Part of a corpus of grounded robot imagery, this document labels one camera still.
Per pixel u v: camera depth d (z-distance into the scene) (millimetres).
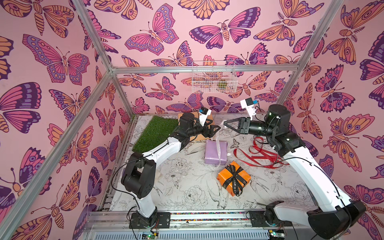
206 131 727
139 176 469
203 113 716
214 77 953
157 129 1066
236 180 793
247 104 580
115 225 732
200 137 763
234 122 594
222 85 944
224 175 811
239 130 584
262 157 965
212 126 721
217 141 837
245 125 544
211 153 928
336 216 362
